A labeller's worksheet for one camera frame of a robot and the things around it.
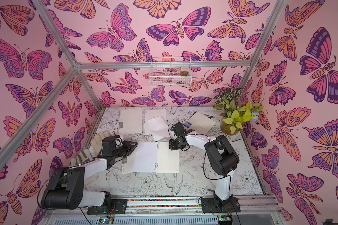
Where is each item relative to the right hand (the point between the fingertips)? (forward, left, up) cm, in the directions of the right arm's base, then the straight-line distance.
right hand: (173, 145), depth 96 cm
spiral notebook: (-13, +28, -1) cm, 31 cm away
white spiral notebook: (+23, +35, -3) cm, 42 cm away
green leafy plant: (+10, -38, +22) cm, 45 cm away
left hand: (-2, +22, +6) cm, 23 cm away
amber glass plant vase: (+15, -39, 0) cm, 42 cm away
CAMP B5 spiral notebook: (+21, -21, -2) cm, 30 cm away
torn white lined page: (+30, +20, -2) cm, 36 cm away
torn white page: (+15, +11, -1) cm, 19 cm away
